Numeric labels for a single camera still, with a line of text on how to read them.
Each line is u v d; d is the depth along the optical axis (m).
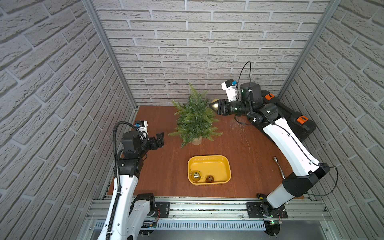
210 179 0.81
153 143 0.64
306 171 0.41
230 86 0.58
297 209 0.76
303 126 0.75
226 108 0.58
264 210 0.67
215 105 0.63
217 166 0.88
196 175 0.81
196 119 0.83
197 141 0.95
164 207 0.74
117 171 0.45
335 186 0.47
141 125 0.61
